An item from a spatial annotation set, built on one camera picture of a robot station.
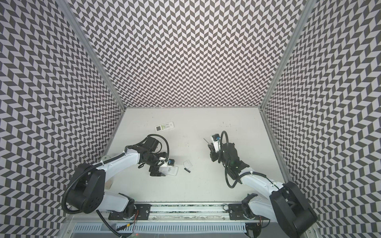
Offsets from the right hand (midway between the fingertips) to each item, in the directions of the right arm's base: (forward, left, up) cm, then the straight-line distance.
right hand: (210, 148), depth 85 cm
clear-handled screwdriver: (+2, 0, +2) cm, 3 cm away
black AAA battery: (-9, +13, -10) cm, 19 cm away
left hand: (-7, +27, -7) cm, 29 cm away
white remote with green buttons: (+23, +31, -7) cm, 39 cm away
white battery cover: (-5, +14, -9) cm, 18 cm away
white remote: (-10, +24, -7) cm, 27 cm away
